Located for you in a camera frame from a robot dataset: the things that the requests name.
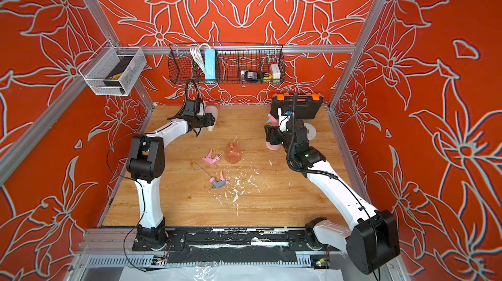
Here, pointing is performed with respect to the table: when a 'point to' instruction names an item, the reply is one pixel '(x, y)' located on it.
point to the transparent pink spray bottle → (233, 153)
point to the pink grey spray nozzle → (219, 183)
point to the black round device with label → (251, 74)
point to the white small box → (276, 71)
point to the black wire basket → (231, 59)
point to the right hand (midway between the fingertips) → (267, 124)
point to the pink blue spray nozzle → (272, 120)
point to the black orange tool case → (308, 106)
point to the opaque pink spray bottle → (274, 147)
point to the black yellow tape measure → (267, 76)
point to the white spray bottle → (212, 110)
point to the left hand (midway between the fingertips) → (212, 117)
